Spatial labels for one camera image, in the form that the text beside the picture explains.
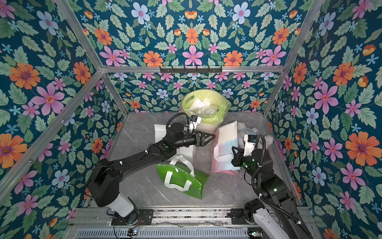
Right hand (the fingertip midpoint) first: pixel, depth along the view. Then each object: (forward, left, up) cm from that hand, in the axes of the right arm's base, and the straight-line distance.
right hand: (235, 145), depth 68 cm
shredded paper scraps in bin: (+35, +18, -8) cm, 40 cm away
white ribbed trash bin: (+16, +12, -7) cm, 21 cm away
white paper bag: (+12, +39, -5) cm, 42 cm away
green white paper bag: (-12, +26, -7) cm, 29 cm away
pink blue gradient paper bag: (+4, +4, 0) cm, 6 cm away
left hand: (+5, +11, +1) cm, 12 cm away
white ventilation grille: (-32, +33, -29) cm, 55 cm away
